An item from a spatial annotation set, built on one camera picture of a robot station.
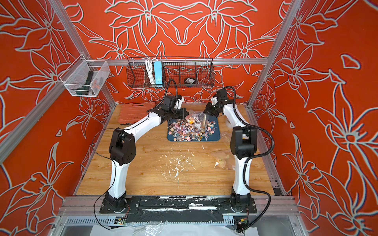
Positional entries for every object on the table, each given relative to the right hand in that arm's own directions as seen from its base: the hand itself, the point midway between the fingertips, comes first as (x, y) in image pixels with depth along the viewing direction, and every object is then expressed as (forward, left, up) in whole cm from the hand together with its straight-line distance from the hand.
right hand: (205, 108), depth 96 cm
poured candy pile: (-9, +17, -12) cm, 22 cm away
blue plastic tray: (-13, -7, -14) cm, 20 cm away
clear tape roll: (-3, -17, -12) cm, 21 cm away
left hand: (-4, +11, +2) cm, 12 cm away
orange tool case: (+6, +57, -12) cm, 59 cm away
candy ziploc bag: (-16, -14, -11) cm, 24 cm away
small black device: (+13, +11, +13) cm, 21 cm away
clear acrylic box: (+9, +77, +18) cm, 80 cm away
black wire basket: (+23, +2, +15) cm, 28 cm away
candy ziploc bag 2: (-5, +4, -7) cm, 9 cm away
